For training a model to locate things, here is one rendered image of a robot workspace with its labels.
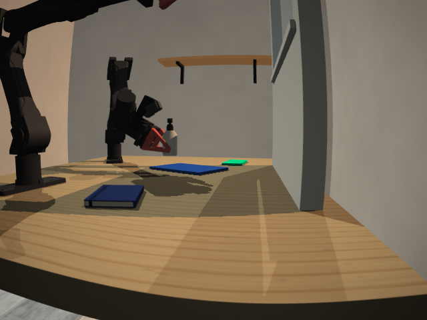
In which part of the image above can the dark blue book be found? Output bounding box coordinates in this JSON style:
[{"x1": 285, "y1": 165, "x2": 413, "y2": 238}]
[{"x1": 84, "y1": 185, "x2": 144, "y2": 208}]

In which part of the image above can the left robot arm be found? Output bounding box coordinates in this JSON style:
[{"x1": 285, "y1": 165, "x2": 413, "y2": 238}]
[{"x1": 105, "y1": 57, "x2": 163, "y2": 163}]

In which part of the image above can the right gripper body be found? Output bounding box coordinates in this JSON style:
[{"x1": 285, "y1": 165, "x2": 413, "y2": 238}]
[{"x1": 113, "y1": 0, "x2": 153, "y2": 8}]

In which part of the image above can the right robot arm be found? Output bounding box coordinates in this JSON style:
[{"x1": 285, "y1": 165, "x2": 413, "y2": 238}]
[{"x1": 0, "y1": 0, "x2": 114, "y2": 196}]

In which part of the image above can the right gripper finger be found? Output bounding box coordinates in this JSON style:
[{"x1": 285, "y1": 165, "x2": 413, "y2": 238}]
[{"x1": 159, "y1": 0, "x2": 177, "y2": 9}]

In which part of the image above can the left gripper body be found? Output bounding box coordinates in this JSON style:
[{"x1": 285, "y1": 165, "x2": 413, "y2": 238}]
[{"x1": 125, "y1": 124, "x2": 161, "y2": 149}]

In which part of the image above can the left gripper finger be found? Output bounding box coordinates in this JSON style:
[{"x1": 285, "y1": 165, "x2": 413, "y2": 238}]
[
  {"x1": 141, "y1": 128, "x2": 171, "y2": 153},
  {"x1": 152, "y1": 129, "x2": 165, "y2": 148}
]

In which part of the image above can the blue flat rectangular pad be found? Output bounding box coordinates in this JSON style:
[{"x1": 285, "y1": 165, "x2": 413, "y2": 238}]
[{"x1": 149, "y1": 163, "x2": 228, "y2": 175}]

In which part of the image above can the green flat rectangular block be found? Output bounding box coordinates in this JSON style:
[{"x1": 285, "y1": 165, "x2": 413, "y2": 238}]
[{"x1": 222, "y1": 159, "x2": 247, "y2": 166}]

